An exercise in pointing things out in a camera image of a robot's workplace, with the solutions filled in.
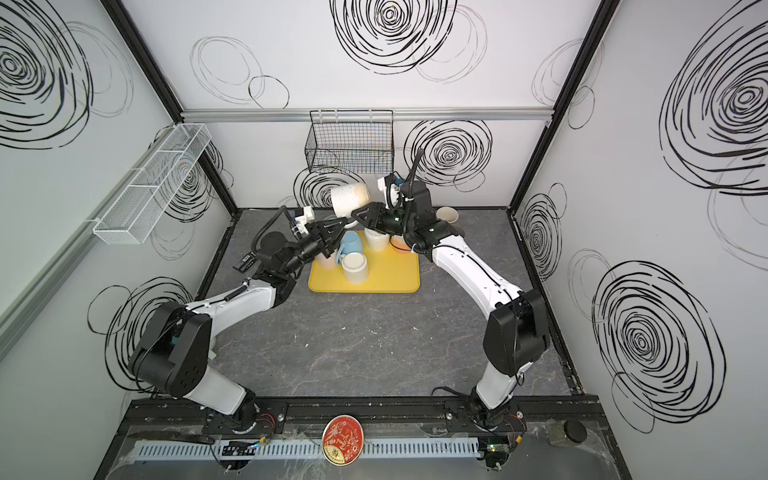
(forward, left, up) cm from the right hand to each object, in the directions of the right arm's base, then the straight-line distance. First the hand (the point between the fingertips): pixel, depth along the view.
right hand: (350, 215), depth 75 cm
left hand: (-2, 0, 0) cm, 2 cm away
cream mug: (+1, +1, -24) cm, 24 cm away
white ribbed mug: (+13, -5, -26) cm, 29 cm away
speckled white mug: (+4, +1, +2) cm, 5 cm away
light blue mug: (+8, +3, -21) cm, 23 cm away
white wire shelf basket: (+2, +53, +2) cm, 53 cm away
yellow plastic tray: (+4, -9, -32) cm, 34 cm away
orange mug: (+12, -13, -26) cm, 32 cm away
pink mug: (+5, +12, -29) cm, 32 cm away
